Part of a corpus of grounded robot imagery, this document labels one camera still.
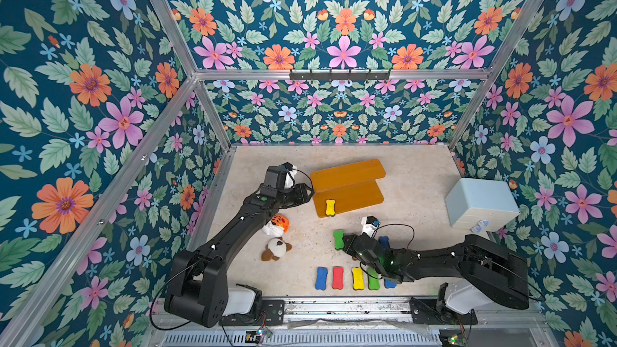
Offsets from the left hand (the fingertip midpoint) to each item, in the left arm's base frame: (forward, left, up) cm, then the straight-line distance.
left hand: (312, 190), depth 84 cm
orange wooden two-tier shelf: (+4, -15, -5) cm, 17 cm away
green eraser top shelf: (-28, -18, -15) cm, 37 cm away
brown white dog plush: (-15, +15, -14) cm, 25 cm away
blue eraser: (-25, -1, -16) cm, 30 cm away
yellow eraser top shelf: (-26, -13, -15) cm, 33 cm away
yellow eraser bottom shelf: (0, -7, -14) cm, 16 cm away
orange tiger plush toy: (-7, +14, -12) cm, 20 cm away
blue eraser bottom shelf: (-14, -25, -16) cm, 33 cm away
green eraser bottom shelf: (-15, -8, -12) cm, 21 cm away
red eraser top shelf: (-25, -7, -18) cm, 32 cm away
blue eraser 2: (-29, -23, -16) cm, 41 cm away
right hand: (-14, -9, -11) cm, 20 cm away
